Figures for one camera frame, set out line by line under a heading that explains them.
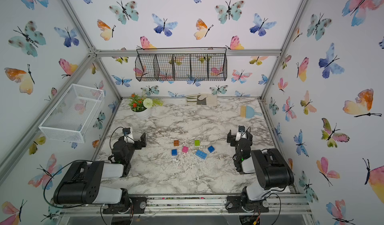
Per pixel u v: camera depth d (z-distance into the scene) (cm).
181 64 98
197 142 95
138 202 75
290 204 76
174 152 91
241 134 77
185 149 93
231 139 83
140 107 99
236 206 72
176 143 94
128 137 76
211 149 93
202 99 119
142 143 84
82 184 44
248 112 111
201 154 90
